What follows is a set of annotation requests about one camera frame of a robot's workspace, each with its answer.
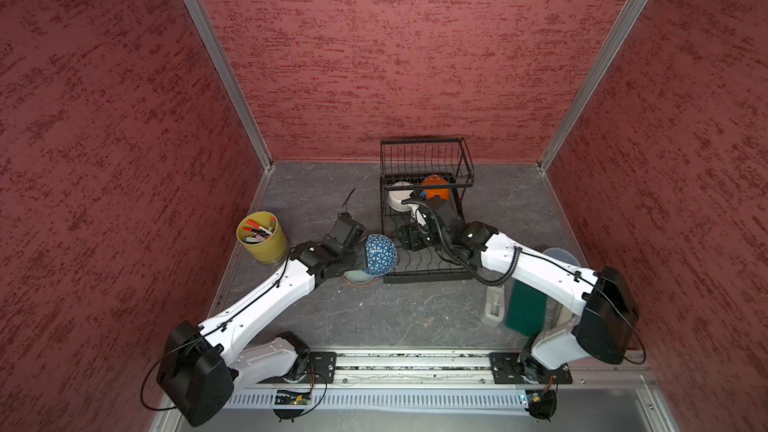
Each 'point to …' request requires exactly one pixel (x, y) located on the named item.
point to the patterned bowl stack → (359, 278)
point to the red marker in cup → (255, 225)
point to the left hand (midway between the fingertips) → (359, 261)
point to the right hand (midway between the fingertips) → (404, 237)
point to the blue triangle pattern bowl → (381, 255)
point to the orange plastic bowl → (434, 179)
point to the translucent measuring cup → (562, 255)
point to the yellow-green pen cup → (260, 233)
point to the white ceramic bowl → (395, 197)
